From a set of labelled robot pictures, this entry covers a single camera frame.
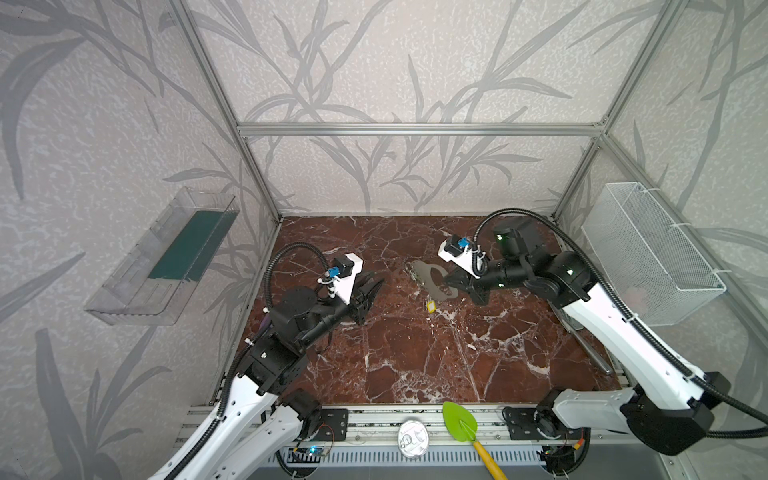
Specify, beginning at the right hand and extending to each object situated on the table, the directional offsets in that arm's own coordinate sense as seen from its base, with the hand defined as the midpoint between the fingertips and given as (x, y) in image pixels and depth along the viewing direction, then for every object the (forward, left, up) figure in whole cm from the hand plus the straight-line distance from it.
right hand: (447, 267), depth 66 cm
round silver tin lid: (-29, +8, -26) cm, 40 cm away
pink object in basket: (-2, -48, -12) cm, 50 cm away
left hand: (-2, +14, +2) cm, 14 cm away
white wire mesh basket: (-2, -45, +1) cm, 45 cm away
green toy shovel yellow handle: (-27, -5, -30) cm, 41 cm away
